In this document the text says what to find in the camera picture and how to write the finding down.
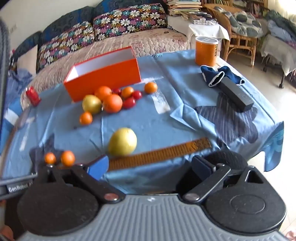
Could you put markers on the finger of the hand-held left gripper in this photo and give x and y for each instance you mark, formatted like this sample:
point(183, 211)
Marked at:
point(39, 150)

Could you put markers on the small orange mandarin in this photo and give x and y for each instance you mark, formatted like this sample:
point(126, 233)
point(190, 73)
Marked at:
point(50, 158)
point(67, 158)

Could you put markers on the grey knife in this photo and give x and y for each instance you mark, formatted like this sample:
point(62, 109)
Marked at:
point(22, 120)

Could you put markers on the grey cloth covered table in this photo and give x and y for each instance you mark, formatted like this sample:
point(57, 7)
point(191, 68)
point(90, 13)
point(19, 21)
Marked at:
point(277, 53)

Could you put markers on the blue tablecloth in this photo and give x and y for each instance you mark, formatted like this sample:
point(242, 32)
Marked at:
point(161, 125)

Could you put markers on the white pillow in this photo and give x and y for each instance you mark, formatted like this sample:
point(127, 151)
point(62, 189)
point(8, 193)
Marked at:
point(27, 60)

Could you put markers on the stack of books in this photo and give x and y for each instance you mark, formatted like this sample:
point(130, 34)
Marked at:
point(185, 7)

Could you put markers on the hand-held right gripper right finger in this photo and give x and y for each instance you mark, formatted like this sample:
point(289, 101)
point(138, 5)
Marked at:
point(203, 168)

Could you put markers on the side table with white cloth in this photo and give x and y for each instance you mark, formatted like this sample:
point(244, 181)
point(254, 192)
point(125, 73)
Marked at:
point(208, 30)

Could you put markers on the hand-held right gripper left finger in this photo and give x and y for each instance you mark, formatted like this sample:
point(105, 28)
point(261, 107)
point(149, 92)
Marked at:
point(98, 166)

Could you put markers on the long black box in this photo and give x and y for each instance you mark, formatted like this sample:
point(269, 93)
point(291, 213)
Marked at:
point(237, 95)

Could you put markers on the navy white-trimmed sock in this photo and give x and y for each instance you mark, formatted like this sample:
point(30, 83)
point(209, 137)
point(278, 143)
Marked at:
point(233, 74)
point(211, 75)

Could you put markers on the large orange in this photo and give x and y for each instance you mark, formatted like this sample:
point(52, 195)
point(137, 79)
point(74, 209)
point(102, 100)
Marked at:
point(112, 103)

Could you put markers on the blue cloth pile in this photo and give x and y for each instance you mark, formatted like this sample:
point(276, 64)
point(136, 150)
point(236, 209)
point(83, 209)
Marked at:
point(19, 81)

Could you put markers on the rattan chair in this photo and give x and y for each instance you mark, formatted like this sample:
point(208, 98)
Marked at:
point(240, 46)

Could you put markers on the floral cushion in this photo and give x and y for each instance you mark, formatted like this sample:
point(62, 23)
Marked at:
point(129, 20)
point(67, 44)

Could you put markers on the sofa with beige quilted cover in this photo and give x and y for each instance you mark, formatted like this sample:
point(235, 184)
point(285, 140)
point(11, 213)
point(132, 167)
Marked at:
point(148, 44)

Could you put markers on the red soda can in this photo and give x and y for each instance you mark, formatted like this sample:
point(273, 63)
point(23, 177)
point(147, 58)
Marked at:
point(33, 96)

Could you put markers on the grey spotted chair cushion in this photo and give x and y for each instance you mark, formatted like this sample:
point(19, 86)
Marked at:
point(242, 20)

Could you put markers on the yellow pear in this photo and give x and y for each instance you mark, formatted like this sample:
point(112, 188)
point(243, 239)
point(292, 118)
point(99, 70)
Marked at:
point(122, 141)
point(91, 104)

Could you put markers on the orange canister with white lid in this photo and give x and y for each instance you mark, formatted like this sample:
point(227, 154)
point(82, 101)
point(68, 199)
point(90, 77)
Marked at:
point(205, 52)

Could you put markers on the wooden bookshelf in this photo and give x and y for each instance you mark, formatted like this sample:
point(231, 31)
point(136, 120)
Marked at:
point(256, 5)

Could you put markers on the orange cardboard box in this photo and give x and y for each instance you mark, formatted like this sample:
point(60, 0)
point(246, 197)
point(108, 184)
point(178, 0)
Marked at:
point(104, 76)

